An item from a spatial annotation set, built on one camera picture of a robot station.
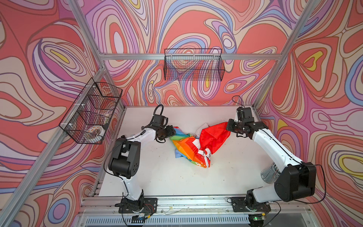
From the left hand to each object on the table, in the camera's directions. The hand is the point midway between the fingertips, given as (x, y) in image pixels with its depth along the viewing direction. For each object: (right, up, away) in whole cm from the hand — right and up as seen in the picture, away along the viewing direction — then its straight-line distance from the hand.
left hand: (173, 133), depth 96 cm
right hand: (+35, +4, -10) cm, 36 cm away
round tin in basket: (-38, +4, -24) cm, 45 cm away
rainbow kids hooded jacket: (+15, -8, -10) cm, 20 cm away
